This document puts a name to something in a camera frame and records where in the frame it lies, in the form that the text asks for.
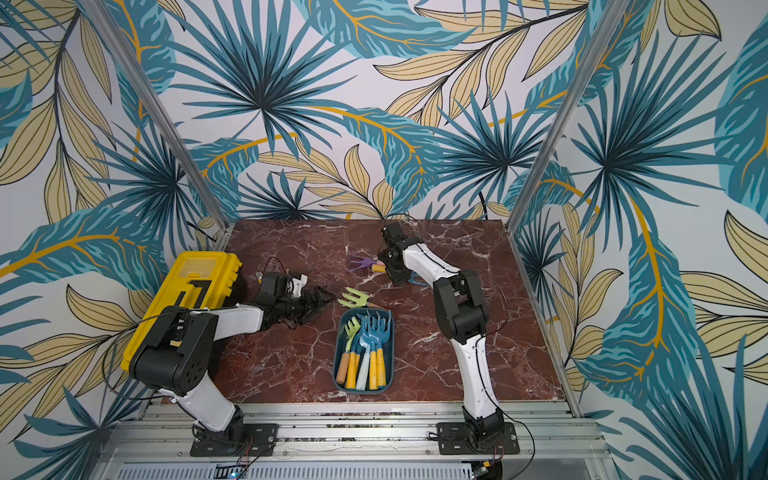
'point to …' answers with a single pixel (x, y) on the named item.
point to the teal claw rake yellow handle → (373, 328)
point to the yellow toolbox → (195, 280)
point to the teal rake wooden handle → (415, 275)
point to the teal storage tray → (364, 351)
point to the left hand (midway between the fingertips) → (328, 306)
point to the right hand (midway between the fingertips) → (386, 265)
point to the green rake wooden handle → (345, 359)
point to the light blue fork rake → (361, 381)
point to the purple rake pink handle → (364, 262)
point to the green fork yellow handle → (361, 302)
